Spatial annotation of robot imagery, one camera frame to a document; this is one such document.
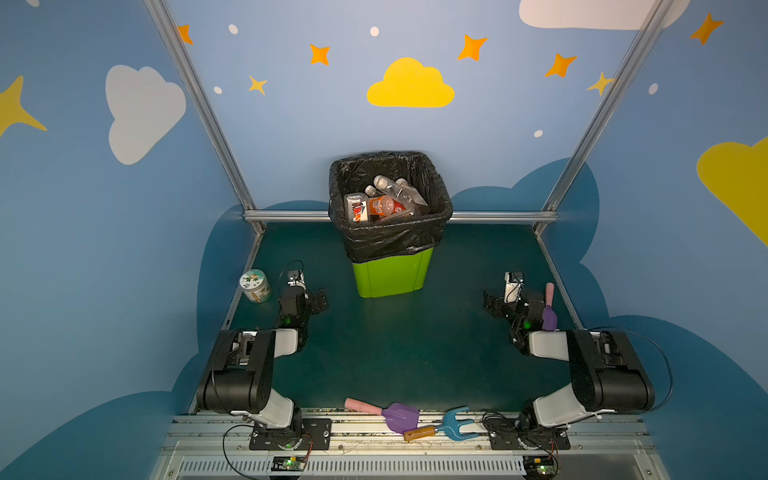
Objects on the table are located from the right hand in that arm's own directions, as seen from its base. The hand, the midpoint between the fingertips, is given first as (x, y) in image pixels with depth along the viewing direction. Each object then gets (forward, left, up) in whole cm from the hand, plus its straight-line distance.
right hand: (501, 288), depth 95 cm
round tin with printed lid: (-5, +79, +3) cm, 79 cm away
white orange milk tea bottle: (+10, +39, +24) cm, 47 cm away
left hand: (-4, +62, 0) cm, 62 cm away
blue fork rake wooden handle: (-40, +19, -5) cm, 44 cm away
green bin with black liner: (-3, +36, +19) cm, 40 cm away
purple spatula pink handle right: (-6, -16, -6) cm, 18 cm away
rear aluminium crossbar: (+2, +20, +29) cm, 35 cm away
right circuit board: (-47, -3, -7) cm, 47 cm away
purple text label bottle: (+18, +31, +22) cm, 43 cm away
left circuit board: (-49, +58, -7) cm, 77 cm away
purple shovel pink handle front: (-38, +32, -6) cm, 50 cm away
